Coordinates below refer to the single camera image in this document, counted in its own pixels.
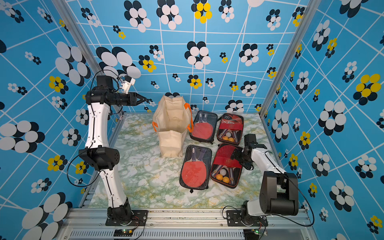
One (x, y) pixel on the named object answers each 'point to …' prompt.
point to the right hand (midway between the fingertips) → (239, 159)
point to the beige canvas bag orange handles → (172, 118)
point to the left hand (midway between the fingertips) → (145, 97)
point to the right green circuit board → (256, 231)
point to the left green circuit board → (123, 232)
